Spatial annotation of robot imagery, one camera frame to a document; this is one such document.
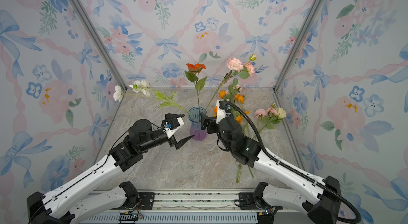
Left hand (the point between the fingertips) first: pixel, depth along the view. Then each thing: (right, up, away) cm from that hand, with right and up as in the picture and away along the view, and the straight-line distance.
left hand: (187, 122), depth 66 cm
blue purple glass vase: (+2, +1, +19) cm, 19 cm away
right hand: (+9, +4, +4) cm, 11 cm away
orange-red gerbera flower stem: (+1, +22, +12) cm, 25 cm away
